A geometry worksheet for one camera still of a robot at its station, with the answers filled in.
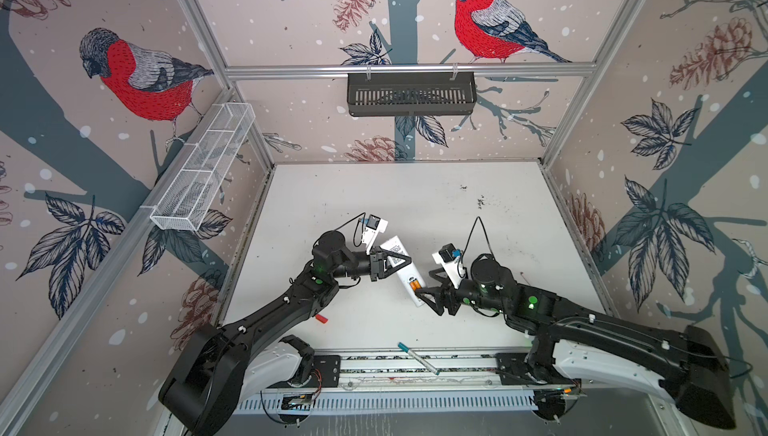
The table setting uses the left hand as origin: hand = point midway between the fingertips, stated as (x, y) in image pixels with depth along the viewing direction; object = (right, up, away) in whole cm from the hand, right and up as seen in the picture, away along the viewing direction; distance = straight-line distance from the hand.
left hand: (407, 266), depth 68 cm
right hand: (+3, -6, +4) cm, 8 cm away
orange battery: (+2, -5, +2) cm, 6 cm away
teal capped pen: (0, -24, +8) cm, 26 cm away
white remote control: (0, -2, +2) cm, 3 cm away
